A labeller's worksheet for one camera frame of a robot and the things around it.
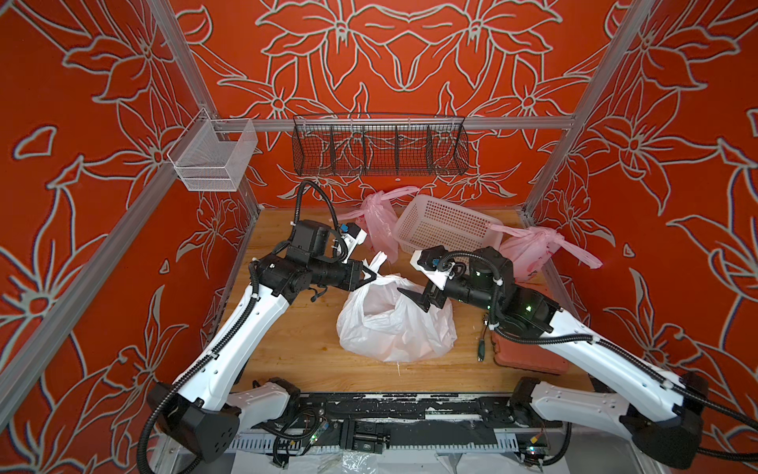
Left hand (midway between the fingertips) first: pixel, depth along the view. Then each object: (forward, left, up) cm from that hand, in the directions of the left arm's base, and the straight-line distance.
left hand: (374, 274), depth 67 cm
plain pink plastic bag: (+30, +1, -12) cm, 32 cm away
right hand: (+1, -8, +4) cm, 9 cm away
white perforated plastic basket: (+43, -20, -26) cm, 54 cm away
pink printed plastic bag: (+19, -44, -11) cm, 49 cm away
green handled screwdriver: (-5, -31, -27) cm, 41 cm away
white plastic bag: (-7, -1, -10) cm, 12 cm away
